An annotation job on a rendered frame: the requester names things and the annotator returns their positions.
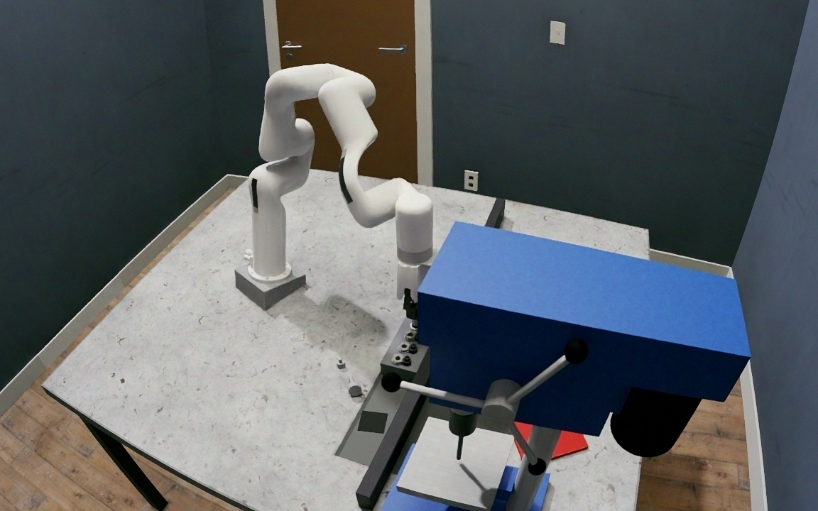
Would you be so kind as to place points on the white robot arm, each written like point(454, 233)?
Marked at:
point(343, 96)

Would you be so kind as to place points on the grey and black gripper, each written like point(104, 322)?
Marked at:
point(409, 278)

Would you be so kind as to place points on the dark grey long flat bar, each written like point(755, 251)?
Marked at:
point(393, 442)

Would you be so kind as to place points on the red flat plate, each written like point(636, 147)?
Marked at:
point(568, 443)

